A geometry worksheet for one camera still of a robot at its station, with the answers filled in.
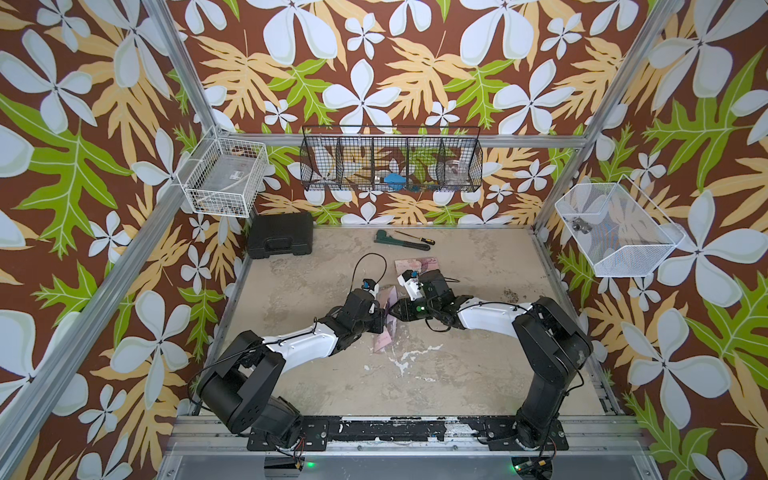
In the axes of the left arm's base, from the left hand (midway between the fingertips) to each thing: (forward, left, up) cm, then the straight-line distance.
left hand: (385, 309), depth 90 cm
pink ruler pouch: (+21, -13, -5) cm, 25 cm away
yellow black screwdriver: (+34, -15, -5) cm, 37 cm away
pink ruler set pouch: (-9, +1, -2) cm, 9 cm away
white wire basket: (+28, +47, +28) cm, 62 cm away
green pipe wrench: (+35, +1, -5) cm, 35 cm away
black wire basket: (+45, -2, +23) cm, 51 cm away
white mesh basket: (+13, -65, +22) cm, 69 cm away
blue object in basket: (+34, -3, +22) cm, 41 cm away
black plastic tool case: (+37, +42, -6) cm, 56 cm away
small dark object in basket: (+17, -56, +20) cm, 62 cm away
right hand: (0, -1, 0) cm, 1 cm away
